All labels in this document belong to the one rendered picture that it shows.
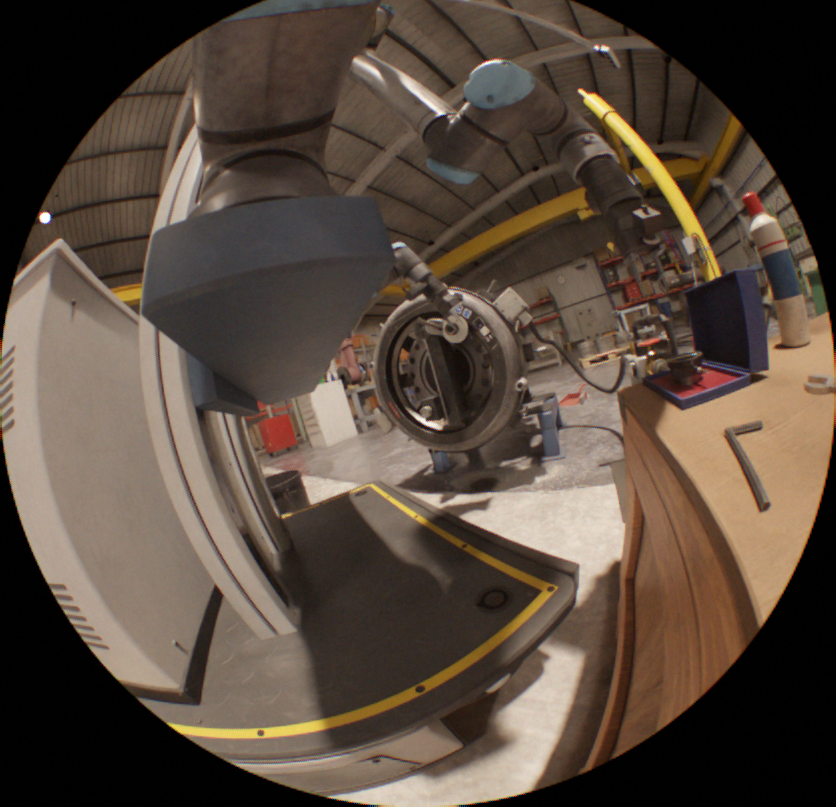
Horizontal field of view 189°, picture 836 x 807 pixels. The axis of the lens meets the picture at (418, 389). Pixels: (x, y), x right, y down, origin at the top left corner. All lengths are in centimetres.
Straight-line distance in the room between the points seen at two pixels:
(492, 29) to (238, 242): 902
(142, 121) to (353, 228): 845
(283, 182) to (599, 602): 80
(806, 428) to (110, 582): 58
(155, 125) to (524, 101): 837
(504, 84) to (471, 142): 11
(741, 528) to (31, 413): 49
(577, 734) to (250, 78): 82
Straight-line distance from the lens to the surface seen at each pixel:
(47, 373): 35
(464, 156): 43
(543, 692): 59
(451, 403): 105
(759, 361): 37
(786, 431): 25
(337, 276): 16
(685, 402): 31
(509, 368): 97
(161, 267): 16
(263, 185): 19
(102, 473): 38
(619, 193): 40
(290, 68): 25
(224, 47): 26
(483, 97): 39
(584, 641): 64
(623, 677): 49
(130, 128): 873
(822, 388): 32
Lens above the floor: 57
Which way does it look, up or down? 1 degrees down
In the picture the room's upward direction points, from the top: 17 degrees counter-clockwise
